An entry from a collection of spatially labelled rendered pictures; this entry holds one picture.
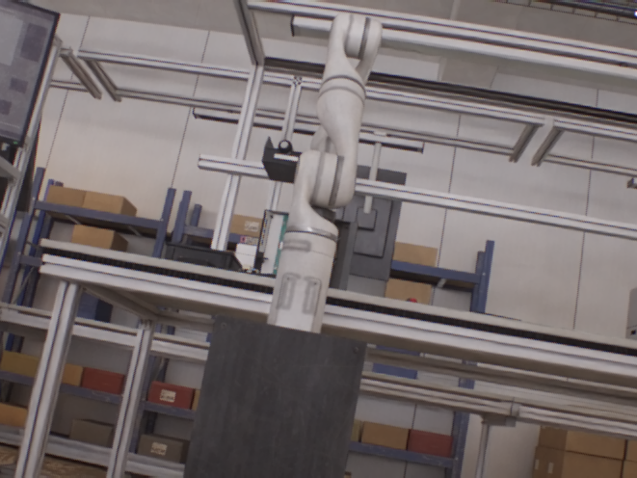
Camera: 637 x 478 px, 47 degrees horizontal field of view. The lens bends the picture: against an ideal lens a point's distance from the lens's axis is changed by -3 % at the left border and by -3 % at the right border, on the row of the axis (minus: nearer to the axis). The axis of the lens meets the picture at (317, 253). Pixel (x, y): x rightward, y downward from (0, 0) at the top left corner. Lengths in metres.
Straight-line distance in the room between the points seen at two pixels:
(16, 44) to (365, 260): 1.95
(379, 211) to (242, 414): 2.72
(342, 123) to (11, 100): 1.70
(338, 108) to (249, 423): 0.61
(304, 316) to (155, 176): 5.29
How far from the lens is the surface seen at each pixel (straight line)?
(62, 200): 6.17
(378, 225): 3.78
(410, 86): 2.75
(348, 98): 1.43
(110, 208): 6.00
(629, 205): 6.57
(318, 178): 1.29
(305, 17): 2.37
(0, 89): 2.87
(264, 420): 1.16
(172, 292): 1.71
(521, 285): 6.16
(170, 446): 5.60
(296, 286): 1.25
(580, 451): 5.13
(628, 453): 5.23
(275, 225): 1.93
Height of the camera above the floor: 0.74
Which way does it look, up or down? 12 degrees up
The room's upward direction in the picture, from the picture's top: 11 degrees clockwise
